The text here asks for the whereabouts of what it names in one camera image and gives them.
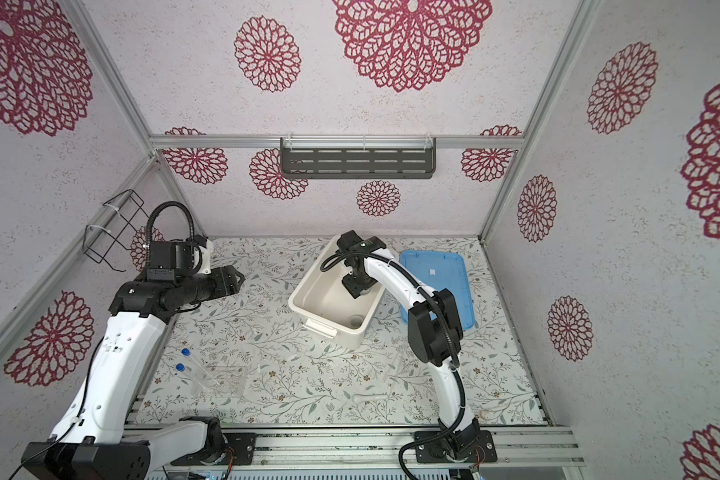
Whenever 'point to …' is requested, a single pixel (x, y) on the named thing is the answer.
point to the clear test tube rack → (223, 381)
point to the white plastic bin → (326, 305)
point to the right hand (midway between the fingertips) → (362, 280)
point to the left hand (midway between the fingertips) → (231, 285)
